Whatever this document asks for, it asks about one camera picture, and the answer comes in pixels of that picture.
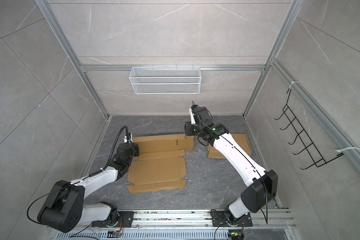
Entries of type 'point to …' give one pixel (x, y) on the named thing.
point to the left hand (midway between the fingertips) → (132, 139)
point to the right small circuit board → (235, 234)
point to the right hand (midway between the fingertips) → (186, 125)
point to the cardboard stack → (161, 165)
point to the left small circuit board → (115, 233)
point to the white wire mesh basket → (165, 80)
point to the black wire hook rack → (319, 160)
